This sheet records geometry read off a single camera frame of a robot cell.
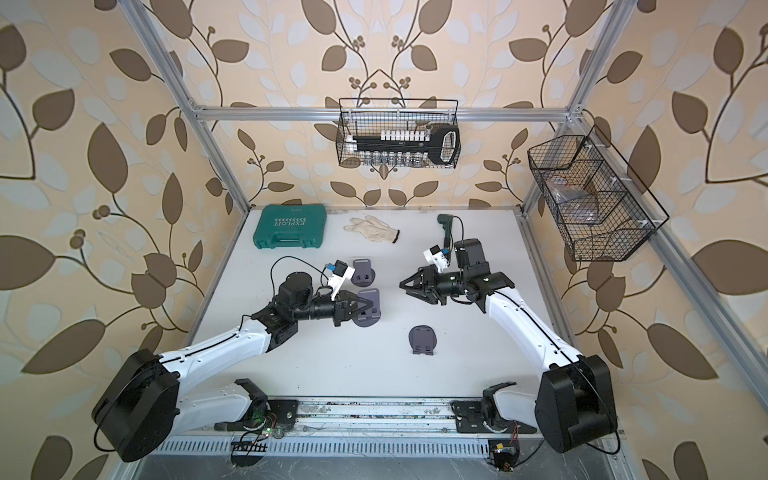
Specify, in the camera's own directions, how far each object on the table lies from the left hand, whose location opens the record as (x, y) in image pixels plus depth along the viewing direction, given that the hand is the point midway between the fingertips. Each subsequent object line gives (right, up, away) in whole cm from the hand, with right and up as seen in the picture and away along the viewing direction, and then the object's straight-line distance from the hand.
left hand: (366, 301), depth 74 cm
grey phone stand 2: (+15, -14, +13) cm, 25 cm away
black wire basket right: (+58, +23, -1) cm, 63 cm away
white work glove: (-1, +19, +38) cm, 43 cm away
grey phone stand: (+1, -4, +1) cm, 4 cm away
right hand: (+10, +3, +1) cm, 10 cm away
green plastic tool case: (-31, +21, +35) cm, 52 cm away
